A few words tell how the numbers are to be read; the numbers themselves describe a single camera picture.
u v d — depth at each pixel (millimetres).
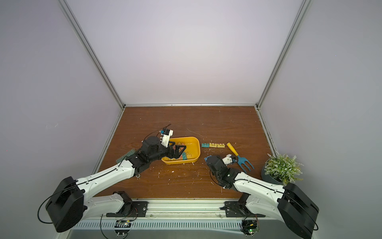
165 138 714
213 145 948
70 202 401
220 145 945
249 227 679
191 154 922
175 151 710
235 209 726
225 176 621
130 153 922
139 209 726
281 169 692
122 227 712
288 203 406
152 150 619
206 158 864
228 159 764
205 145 937
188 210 748
